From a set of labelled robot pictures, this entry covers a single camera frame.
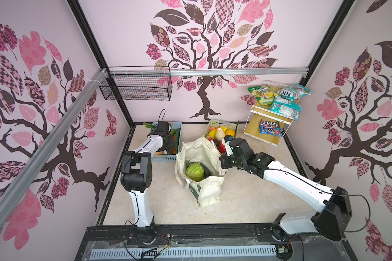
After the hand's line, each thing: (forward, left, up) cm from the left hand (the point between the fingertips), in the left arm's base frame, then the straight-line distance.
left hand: (168, 145), depth 100 cm
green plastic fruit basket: (+18, -40, 0) cm, 44 cm away
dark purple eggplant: (-18, -24, -1) cm, 30 cm away
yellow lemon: (+10, -36, +4) cm, 38 cm away
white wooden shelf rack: (-2, -56, +29) cm, 63 cm away
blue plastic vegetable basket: (-8, +4, 0) cm, 9 cm away
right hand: (-17, -30, +14) cm, 37 cm away
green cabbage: (-21, -17, +5) cm, 28 cm away
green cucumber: (+5, -6, +1) cm, 8 cm away
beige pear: (+7, -33, +3) cm, 34 cm away
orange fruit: (+11, -41, 0) cm, 42 cm away
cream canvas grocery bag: (-9, -21, +7) cm, 24 cm away
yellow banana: (+10, -29, 0) cm, 31 cm away
